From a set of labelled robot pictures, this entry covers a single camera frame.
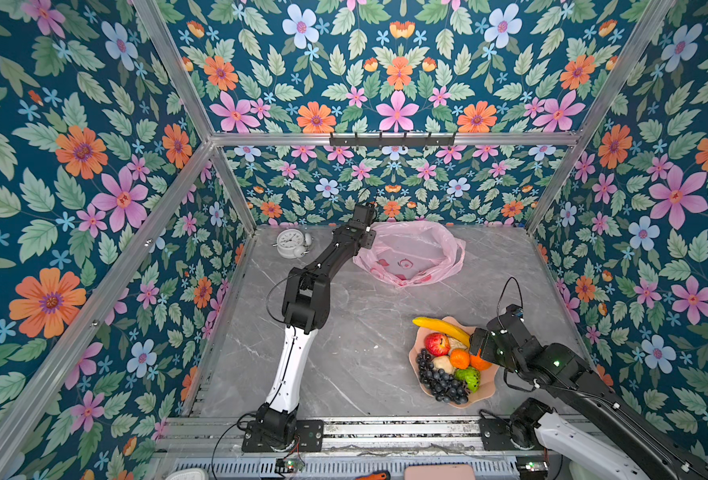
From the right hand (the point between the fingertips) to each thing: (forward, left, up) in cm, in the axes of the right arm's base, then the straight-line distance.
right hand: (481, 343), depth 77 cm
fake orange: (-4, 0, -4) cm, 6 cm away
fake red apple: (+2, +11, -5) cm, 12 cm away
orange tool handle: (-27, +27, -10) cm, 40 cm away
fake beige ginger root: (+2, +5, -6) cm, 8 cm away
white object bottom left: (-27, +70, -8) cm, 76 cm away
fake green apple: (-7, +3, -5) cm, 9 cm away
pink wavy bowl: (+10, +5, -6) cm, 13 cm away
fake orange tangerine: (-3, +6, -2) cm, 7 cm away
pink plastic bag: (+41, +14, -11) cm, 45 cm away
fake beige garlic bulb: (-3, +9, -6) cm, 11 cm away
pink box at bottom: (-27, +13, -11) cm, 32 cm away
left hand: (+44, +31, +2) cm, 54 cm away
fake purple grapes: (-10, +11, -3) cm, 15 cm away
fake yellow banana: (+8, +8, -5) cm, 12 cm away
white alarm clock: (+43, +60, -7) cm, 74 cm away
